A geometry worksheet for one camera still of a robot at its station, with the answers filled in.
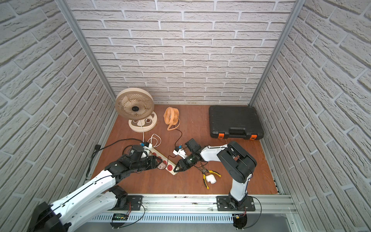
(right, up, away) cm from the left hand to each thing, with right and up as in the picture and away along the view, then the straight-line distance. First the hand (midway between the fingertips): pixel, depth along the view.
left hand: (159, 157), depth 80 cm
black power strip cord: (-45, +2, +15) cm, 48 cm away
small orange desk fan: (+5, +23, +16) cm, 29 cm away
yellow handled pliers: (+27, -9, +4) cm, 29 cm away
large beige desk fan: (-15, +31, +6) cm, 35 cm away
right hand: (+11, -9, +4) cm, 15 cm away
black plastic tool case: (+49, +20, +17) cm, 56 cm away
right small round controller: (+43, -29, -10) cm, 53 cm away
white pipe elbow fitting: (+30, -12, 0) cm, 32 cm away
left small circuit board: (-18, -28, -8) cm, 35 cm away
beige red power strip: (+3, -5, +5) cm, 8 cm away
